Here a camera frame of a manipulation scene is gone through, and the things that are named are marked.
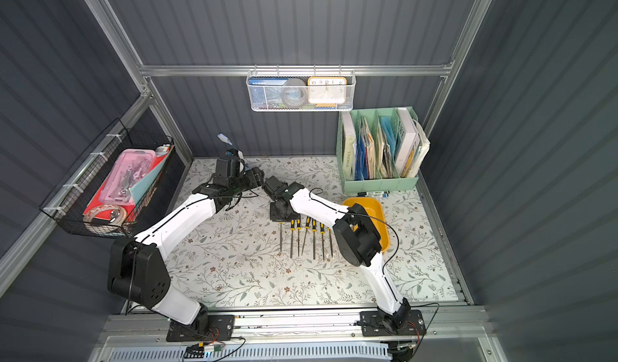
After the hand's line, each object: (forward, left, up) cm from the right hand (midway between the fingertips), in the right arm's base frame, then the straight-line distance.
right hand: (282, 214), depth 93 cm
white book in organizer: (+22, -26, +16) cm, 38 cm away
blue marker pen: (+14, -38, -5) cm, 41 cm away
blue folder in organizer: (+19, -31, +12) cm, 38 cm away
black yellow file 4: (-3, -6, -6) cm, 9 cm away
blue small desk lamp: (+25, +24, +17) cm, 39 cm away
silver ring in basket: (-16, +41, +23) cm, 50 cm away
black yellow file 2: (-3, -12, -7) cm, 14 cm away
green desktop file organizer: (+23, -38, +13) cm, 46 cm away
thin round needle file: (-10, -19, -6) cm, 22 cm away
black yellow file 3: (-3, -9, -6) cm, 12 cm away
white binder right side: (+24, -53, +14) cm, 60 cm away
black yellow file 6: (-8, 0, -2) cm, 9 cm away
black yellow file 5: (-3, -3, -7) cm, 8 cm away
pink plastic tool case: (+1, +45, +26) cm, 52 cm away
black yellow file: (-5, -16, -6) cm, 18 cm away
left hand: (+8, +10, +15) cm, 20 cm away
